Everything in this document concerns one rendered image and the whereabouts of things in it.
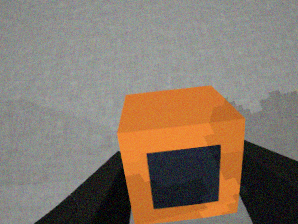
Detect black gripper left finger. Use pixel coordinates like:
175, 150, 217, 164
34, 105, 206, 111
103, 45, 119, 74
35, 151, 132, 224

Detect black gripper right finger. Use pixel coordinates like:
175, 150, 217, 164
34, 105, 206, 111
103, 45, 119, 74
239, 140, 298, 224

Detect orange block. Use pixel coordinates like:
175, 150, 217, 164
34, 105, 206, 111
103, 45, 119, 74
117, 85, 245, 224

